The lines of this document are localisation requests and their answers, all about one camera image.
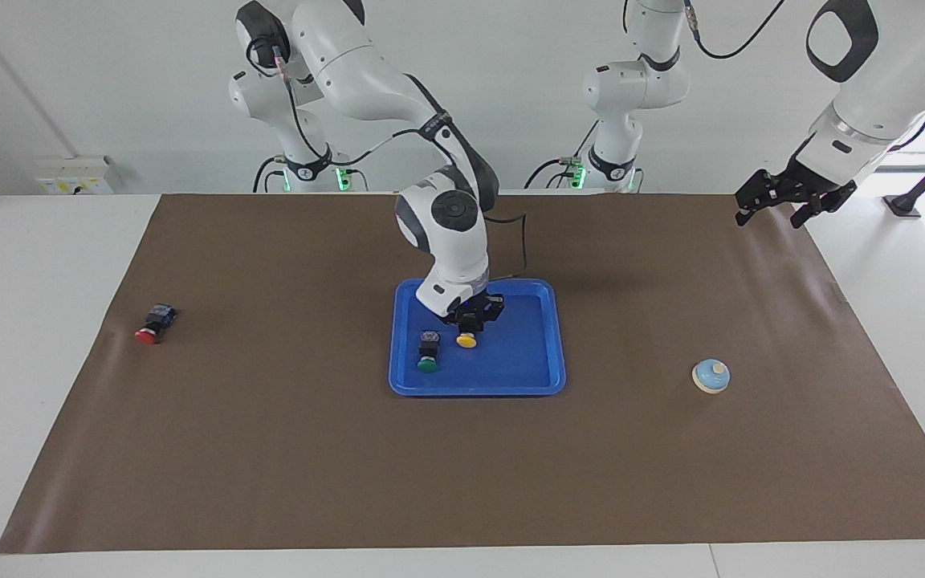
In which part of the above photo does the white wall socket box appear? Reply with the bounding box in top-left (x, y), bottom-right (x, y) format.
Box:
top-left (33, 155), bottom-right (116, 195)

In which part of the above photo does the black base cable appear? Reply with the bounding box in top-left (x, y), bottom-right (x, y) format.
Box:
top-left (252, 155), bottom-right (291, 193)
top-left (524, 120), bottom-right (601, 191)

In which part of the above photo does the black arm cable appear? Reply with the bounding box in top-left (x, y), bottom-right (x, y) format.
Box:
top-left (247, 36), bottom-right (528, 282)
top-left (683, 0), bottom-right (784, 60)

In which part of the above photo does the red push button switch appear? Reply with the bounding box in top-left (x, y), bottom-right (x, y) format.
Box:
top-left (134, 303), bottom-right (177, 346)

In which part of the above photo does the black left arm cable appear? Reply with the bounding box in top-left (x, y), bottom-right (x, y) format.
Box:
top-left (683, 0), bottom-right (784, 60)

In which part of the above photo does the blue plastic tray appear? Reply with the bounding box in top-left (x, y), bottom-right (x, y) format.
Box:
top-left (388, 278), bottom-right (568, 397)

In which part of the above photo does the light blue desk bell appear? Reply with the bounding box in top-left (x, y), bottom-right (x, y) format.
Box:
top-left (691, 358), bottom-right (731, 395)

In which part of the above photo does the brown table mat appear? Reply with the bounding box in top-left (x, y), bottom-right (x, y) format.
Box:
top-left (0, 193), bottom-right (925, 555)

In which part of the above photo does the green push button switch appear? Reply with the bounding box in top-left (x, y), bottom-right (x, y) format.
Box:
top-left (417, 330), bottom-right (443, 374)

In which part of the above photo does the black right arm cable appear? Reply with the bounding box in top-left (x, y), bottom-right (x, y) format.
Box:
top-left (247, 36), bottom-right (528, 282)

